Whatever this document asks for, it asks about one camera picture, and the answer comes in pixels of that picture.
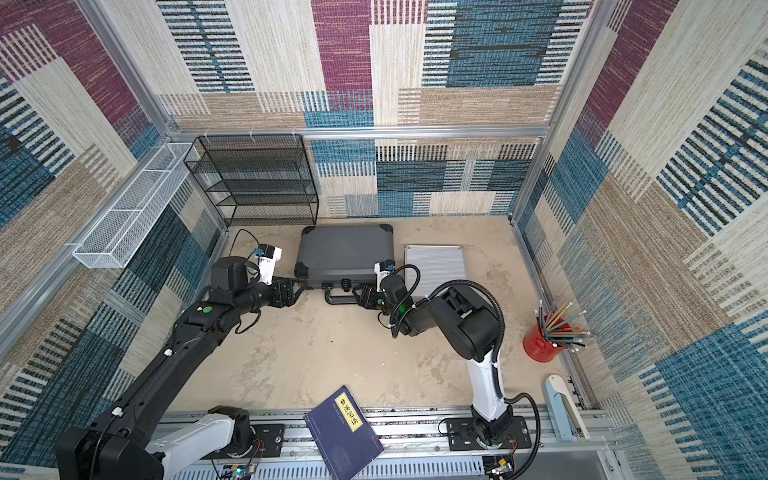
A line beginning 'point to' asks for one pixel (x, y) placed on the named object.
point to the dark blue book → (343, 437)
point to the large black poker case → (342, 257)
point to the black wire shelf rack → (257, 179)
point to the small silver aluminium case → (439, 264)
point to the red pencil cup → (553, 333)
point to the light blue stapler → (565, 417)
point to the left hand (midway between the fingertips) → (297, 281)
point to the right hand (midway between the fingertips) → (362, 293)
